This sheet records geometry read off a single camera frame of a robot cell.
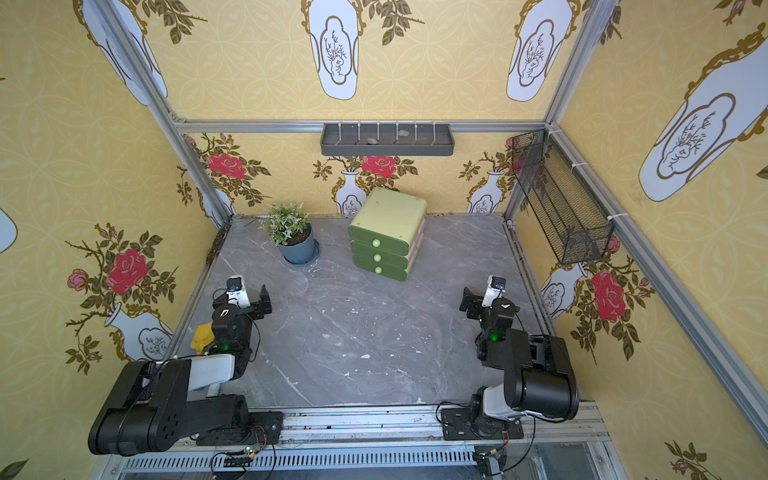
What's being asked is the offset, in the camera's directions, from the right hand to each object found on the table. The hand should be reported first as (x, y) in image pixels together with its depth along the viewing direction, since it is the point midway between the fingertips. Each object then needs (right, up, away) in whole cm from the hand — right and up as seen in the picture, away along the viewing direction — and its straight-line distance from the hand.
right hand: (481, 289), depth 92 cm
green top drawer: (-31, +15, -4) cm, 35 cm away
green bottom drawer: (-27, +5, +5) cm, 28 cm away
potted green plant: (-60, +19, +2) cm, 64 cm away
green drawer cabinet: (-27, +24, 0) cm, 36 cm away
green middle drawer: (-32, +11, +2) cm, 33 cm away
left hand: (-70, +1, -4) cm, 70 cm away
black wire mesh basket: (+23, +20, -9) cm, 32 cm away
